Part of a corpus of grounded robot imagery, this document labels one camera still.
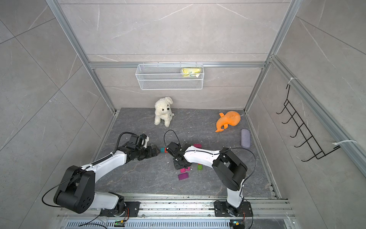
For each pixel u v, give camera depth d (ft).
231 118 3.48
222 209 2.39
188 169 2.86
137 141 2.35
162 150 3.11
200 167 2.88
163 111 3.22
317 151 1.96
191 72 2.77
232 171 1.53
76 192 1.39
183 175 2.78
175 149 2.30
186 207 2.45
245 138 3.30
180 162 2.08
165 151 3.12
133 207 2.40
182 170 2.83
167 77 3.31
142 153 2.51
